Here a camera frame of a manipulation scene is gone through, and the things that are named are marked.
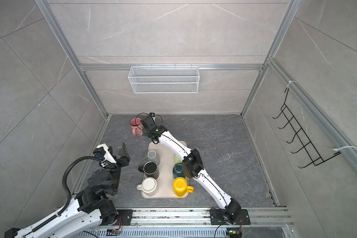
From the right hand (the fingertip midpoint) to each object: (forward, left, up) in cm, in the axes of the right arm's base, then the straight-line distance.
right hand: (147, 128), depth 99 cm
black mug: (-28, -5, -1) cm, 29 cm away
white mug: (-38, -5, -3) cm, 38 cm away
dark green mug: (-31, -21, +1) cm, 38 cm away
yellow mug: (-40, -22, -1) cm, 45 cm away
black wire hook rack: (-32, -79, +21) cm, 87 cm away
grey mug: (-21, -6, 0) cm, 22 cm away
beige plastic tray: (-31, -13, -11) cm, 35 cm away
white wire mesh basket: (+27, -13, +20) cm, 36 cm away
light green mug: (-23, -20, -3) cm, 31 cm away
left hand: (-26, +5, +21) cm, 34 cm away
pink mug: (+1, +6, +2) cm, 7 cm away
